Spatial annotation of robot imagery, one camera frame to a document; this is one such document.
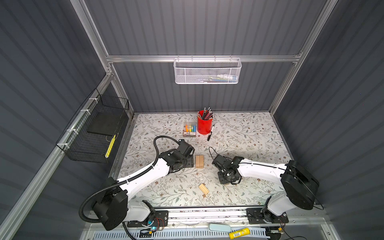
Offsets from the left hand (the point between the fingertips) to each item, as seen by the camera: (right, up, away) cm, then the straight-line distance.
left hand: (188, 160), depth 84 cm
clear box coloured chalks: (0, +18, +25) cm, 30 cm away
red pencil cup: (+11, +22, +18) cm, 31 cm away
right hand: (+21, -13, +2) cm, 25 cm away
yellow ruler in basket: (-36, +11, -14) cm, 40 cm away
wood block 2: (+8, -3, +8) cm, 11 cm away
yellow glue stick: (+23, -30, -16) cm, 41 cm away
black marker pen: (+14, +13, +22) cm, 29 cm away
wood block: (+5, -3, +8) cm, 10 cm away
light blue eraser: (+16, -29, -14) cm, 36 cm away
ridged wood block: (+9, -16, -1) cm, 18 cm away
